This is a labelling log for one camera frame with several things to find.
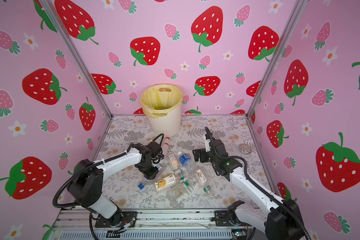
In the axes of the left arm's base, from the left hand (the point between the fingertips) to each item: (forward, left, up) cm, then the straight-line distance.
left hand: (152, 174), depth 85 cm
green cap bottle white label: (-4, -29, +1) cm, 29 cm away
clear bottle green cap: (-8, -15, -4) cm, 18 cm away
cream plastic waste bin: (+29, -9, +11) cm, 32 cm away
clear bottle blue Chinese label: (+9, -19, +1) cm, 21 cm away
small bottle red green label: (-1, -17, +1) cm, 17 cm away
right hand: (+9, -27, +12) cm, 32 cm away
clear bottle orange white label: (+8, -13, +1) cm, 15 cm away
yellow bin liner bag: (+50, +1, +15) cm, 52 cm away
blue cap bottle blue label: (-6, +5, -1) cm, 8 cm away
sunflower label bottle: (-6, -8, +2) cm, 10 cm away
